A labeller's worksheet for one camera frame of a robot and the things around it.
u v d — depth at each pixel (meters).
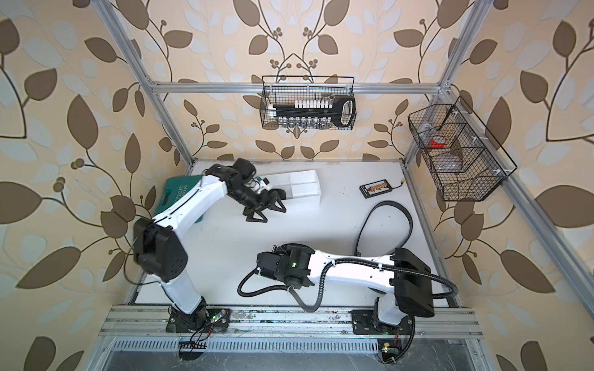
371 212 0.99
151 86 0.92
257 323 0.75
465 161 0.74
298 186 1.03
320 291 0.45
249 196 0.71
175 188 1.05
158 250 0.46
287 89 0.91
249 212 0.74
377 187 1.08
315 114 0.85
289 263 0.53
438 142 0.81
